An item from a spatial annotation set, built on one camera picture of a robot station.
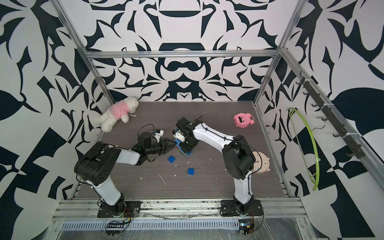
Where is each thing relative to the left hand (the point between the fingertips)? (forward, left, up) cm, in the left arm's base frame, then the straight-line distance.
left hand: (175, 141), depth 90 cm
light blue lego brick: (0, -1, 0) cm, 2 cm away
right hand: (-3, -6, -1) cm, 7 cm away
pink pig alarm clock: (+18, -46, -4) cm, 49 cm away
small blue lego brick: (-15, -9, -7) cm, 19 cm away
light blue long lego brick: (-6, -7, -4) cm, 10 cm away
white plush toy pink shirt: (+25, +38, +1) cm, 45 cm away
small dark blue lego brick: (-8, +3, -6) cm, 10 cm away
